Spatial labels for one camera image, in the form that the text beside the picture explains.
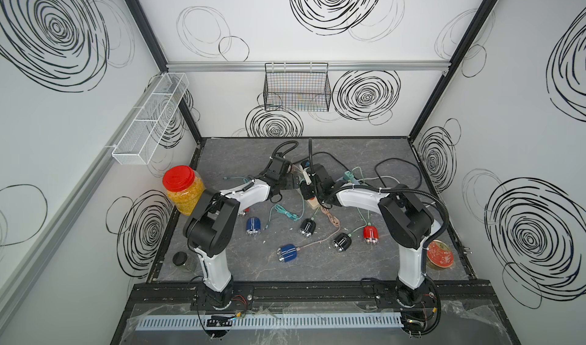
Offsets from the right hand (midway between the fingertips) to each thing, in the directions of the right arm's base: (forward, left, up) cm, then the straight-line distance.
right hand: (303, 185), depth 95 cm
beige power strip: (-7, -5, -3) cm, 9 cm away
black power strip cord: (+16, -35, -6) cm, 39 cm away
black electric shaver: (-17, -2, -3) cm, 18 cm away
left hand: (+3, +6, +1) cm, 7 cm away
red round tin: (-26, -49, -3) cm, 55 cm away
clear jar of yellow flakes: (-10, +42, +13) cm, 45 cm away
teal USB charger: (+4, -20, +1) cm, 20 cm away
